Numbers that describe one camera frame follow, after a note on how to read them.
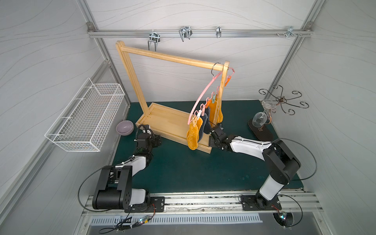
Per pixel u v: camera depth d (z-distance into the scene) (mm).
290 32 764
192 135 785
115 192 422
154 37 783
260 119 844
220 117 902
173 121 1083
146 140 690
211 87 633
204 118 766
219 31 784
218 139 720
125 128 1013
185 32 762
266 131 1017
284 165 464
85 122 689
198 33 789
